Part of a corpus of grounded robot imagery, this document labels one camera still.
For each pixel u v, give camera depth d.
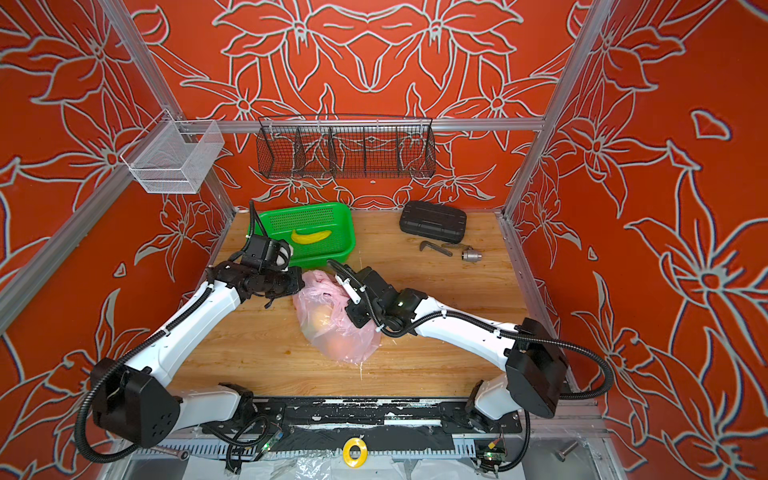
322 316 0.78
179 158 0.94
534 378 0.41
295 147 1.01
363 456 0.67
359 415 0.74
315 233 1.10
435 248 1.07
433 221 1.10
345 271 0.62
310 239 1.09
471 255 1.03
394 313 0.56
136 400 0.38
